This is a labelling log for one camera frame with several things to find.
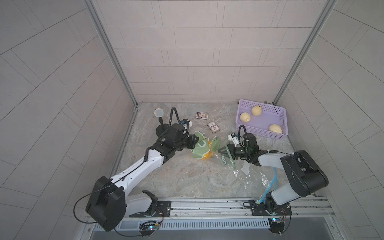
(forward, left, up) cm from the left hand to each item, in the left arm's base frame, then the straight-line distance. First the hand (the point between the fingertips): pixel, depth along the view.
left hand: (201, 138), depth 79 cm
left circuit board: (-37, +24, -15) cm, 47 cm away
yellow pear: (+29, -40, -9) cm, 50 cm away
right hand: (-3, -11, -10) cm, 16 cm away
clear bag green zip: (-9, -12, -5) cm, 16 cm away
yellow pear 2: (+14, -48, -9) cm, 51 cm away
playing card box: (+18, -9, -14) cm, 25 cm away
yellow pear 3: (+23, -31, -10) cm, 40 cm away
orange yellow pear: (-6, -4, -7) cm, 10 cm away
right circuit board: (-36, -35, -15) cm, 53 cm away
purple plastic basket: (+24, -44, -13) cm, 52 cm away
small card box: (+28, -1, -14) cm, 31 cm away
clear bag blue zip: (-19, -27, -11) cm, 35 cm away
